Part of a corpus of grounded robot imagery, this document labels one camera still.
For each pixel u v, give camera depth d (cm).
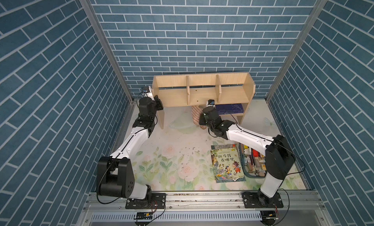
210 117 66
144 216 72
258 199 66
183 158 89
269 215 71
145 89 69
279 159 47
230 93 95
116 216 77
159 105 75
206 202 74
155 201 72
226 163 86
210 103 76
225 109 96
